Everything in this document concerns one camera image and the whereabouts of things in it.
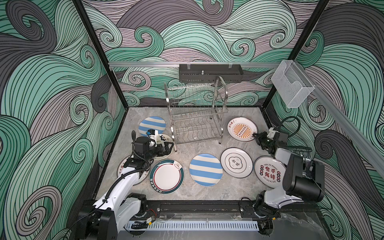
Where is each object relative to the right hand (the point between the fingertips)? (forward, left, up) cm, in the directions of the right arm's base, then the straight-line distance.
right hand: (254, 132), depth 91 cm
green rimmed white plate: (-24, +53, -10) cm, 60 cm away
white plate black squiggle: (+1, +60, -10) cm, 61 cm away
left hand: (-10, +53, +4) cm, 54 cm away
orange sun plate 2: (+4, +6, -2) cm, 8 cm away
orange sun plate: (-32, +66, +22) cm, 76 cm away
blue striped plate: (+16, +68, -11) cm, 71 cm away
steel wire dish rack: (+3, +36, +16) cm, 40 cm away
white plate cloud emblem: (-15, +11, -11) cm, 22 cm away
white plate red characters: (-20, -7, -10) cm, 24 cm away
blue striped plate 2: (-20, +30, -10) cm, 38 cm away
